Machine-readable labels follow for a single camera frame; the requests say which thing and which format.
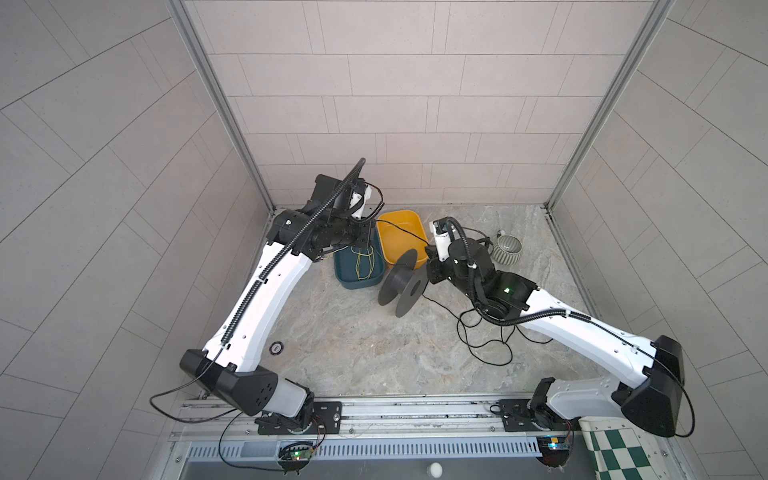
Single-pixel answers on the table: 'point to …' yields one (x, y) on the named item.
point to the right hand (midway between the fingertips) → (424, 249)
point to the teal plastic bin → (344, 267)
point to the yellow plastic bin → (394, 241)
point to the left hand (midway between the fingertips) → (381, 228)
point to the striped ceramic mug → (507, 250)
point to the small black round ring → (276, 347)
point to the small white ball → (436, 470)
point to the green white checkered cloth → (625, 451)
